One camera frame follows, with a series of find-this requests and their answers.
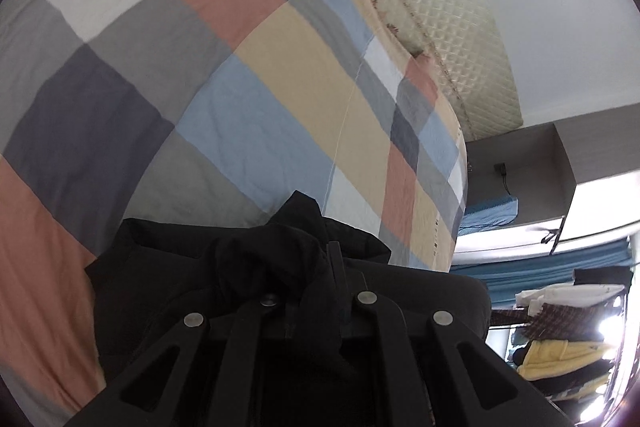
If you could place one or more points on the brown plaid scarf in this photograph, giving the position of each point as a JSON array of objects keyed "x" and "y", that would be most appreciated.
[{"x": 555, "y": 319}]

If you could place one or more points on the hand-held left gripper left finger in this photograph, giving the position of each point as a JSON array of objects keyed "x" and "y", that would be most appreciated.
[{"x": 240, "y": 332}]

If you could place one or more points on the blue cloth cover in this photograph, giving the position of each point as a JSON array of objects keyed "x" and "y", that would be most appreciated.
[{"x": 492, "y": 209}]

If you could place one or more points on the black hooded puffer jacket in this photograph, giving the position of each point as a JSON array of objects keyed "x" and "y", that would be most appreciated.
[{"x": 200, "y": 267}]

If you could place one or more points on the yellow hanging garment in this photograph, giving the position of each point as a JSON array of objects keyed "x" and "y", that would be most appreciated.
[{"x": 565, "y": 357}]

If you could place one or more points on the blue curtain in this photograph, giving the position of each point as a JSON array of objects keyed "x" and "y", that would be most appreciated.
[{"x": 530, "y": 272}]

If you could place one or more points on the grey and white wardrobe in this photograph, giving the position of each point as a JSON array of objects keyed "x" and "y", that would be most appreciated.
[{"x": 550, "y": 167}]

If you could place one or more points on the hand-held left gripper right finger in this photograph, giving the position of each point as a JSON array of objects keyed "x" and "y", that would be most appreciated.
[{"x": 337, "y": 272}]

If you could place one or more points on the beige quilted headboard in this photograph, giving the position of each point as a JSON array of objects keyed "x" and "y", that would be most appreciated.
[{"x": 450, "y": 7}]

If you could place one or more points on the black wall socket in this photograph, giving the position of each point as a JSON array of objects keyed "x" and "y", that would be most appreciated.
[{"x": 500, "y": 168}]

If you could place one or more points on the white hanging garment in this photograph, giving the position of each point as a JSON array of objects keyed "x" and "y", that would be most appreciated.
[{"x": 570, "y": 293}]

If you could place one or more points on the plaid checkered bed quilt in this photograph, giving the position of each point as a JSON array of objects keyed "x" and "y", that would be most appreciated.
[{"x": 210, "y": 72}]

